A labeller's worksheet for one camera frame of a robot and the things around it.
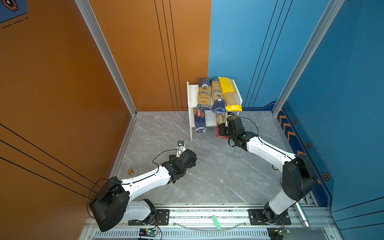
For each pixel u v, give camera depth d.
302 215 0.72
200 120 0.89
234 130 0.67
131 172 0.87
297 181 0.44
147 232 0.71
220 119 0.86
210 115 0.94
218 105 0.74
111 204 0.41
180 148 0.74
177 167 0.63
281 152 0.51
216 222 0.71
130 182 0.46
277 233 0.70
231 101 0.76
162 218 0.74
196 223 0.73
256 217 0.72
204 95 0.79
